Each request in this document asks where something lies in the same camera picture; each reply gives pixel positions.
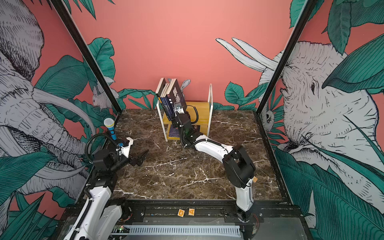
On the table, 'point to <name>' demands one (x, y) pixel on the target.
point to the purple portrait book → (174, 132)
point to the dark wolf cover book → (175, 94)
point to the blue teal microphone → (109, 123)
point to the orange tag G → (181, 212)
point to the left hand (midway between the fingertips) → (140, 144)
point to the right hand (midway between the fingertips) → (174, 109)
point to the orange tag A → (191, 211)
